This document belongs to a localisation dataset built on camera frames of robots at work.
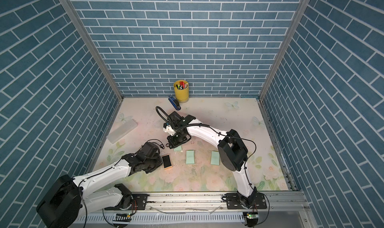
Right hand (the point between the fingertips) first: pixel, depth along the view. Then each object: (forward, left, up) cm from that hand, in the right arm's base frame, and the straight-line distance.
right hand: (171, 147), depth 84 cm
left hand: (-7, +2, -7) cm, 10 cm away
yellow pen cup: (+43, +1, +4) cm, 43 cm away
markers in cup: (+48, +2, +4) cm, 48 cm away
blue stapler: (+39, +6, -4) cm, 39 cm away
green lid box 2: (-2, -10, -7) cm, 13 cm away
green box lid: (-1, -25, -8) cm, 26 cm away
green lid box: (+3, -2, -8) cm, 9 cm away
